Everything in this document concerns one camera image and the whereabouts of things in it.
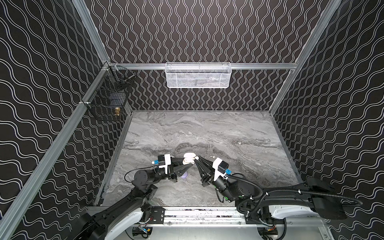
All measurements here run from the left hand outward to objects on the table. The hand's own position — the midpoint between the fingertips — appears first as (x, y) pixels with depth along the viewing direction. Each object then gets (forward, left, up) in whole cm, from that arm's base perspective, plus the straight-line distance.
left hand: (192, 164), depth 59 cm
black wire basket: (+44, +55, -2) cm, 71 cm away
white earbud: (+21, -11, -30) cm, 38 cm away
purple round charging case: (+8, +6, -30) cm, 31 cm away
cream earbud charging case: (+2, +1, +1) cm, 3 cm away
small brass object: (+31, +43, 0) cm, 53 cm away
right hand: (+2, -2, 0) cm, 3 cm away
